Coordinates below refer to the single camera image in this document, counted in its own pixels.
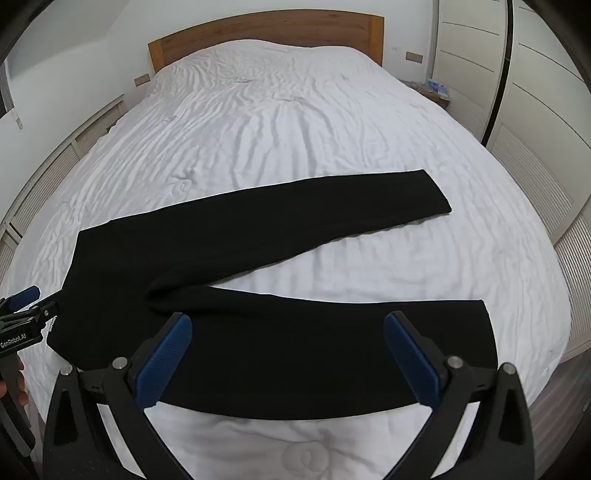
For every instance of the beige wall socket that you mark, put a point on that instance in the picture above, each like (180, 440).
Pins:
(141, 79)
(414, 56)

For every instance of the black pants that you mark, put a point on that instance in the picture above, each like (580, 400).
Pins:
(277, 350)

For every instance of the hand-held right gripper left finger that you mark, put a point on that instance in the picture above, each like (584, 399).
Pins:
(166, 360)

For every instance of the wooden nightstand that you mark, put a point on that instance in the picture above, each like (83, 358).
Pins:
(438, 102)

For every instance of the black vertical trim strip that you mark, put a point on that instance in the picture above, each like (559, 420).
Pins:
(501, 74)

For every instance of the wooden headboard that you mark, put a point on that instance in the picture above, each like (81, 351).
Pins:
(194, 44)

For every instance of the white wardrobe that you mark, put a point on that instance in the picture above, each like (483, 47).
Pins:
(545, 92)

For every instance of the blue and white packet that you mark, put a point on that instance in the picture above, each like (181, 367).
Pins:
(437, 87)

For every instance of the person's left hand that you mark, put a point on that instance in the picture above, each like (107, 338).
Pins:
(21, 387)

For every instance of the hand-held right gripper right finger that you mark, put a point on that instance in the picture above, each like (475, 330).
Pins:
(413, 360)

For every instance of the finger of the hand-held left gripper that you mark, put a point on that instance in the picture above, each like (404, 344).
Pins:
(25, 295)
(46, 310)

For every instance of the white bed duvet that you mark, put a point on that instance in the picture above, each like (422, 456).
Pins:
(300, 129)

